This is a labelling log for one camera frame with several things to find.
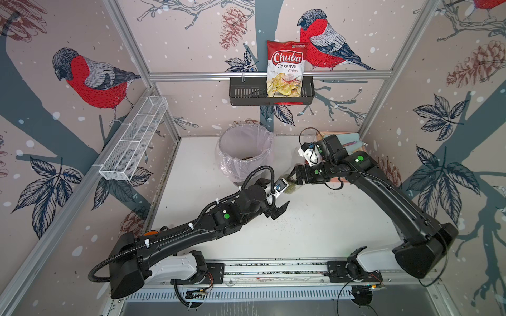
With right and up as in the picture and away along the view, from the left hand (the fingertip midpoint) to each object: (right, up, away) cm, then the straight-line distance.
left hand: (282, 187), depth 70 cm
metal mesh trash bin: (-16, +15, +24) cm, 33 cm away
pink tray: (+30, +23, +50) cm, 63 cm away
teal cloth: (+48, +19, +47) cm, 70 cm away
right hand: (+5, +4, +2) cm, 6 cm away
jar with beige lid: (+3, +4, -2) cm, 5 cm away
